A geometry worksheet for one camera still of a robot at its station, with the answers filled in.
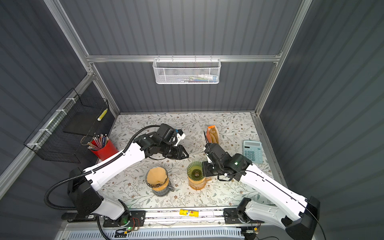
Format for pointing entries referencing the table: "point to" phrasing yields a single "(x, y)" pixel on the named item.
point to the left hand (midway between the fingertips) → (188, 156)
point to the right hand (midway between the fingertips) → (203, 170)
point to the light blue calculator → (252, 151)
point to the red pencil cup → (101, 146)
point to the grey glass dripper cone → (156, 185)
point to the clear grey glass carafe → (161, 193)
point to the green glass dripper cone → (195, 171)
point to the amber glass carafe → (198, 186)
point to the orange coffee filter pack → (212, 136)
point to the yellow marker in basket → (103, 113)
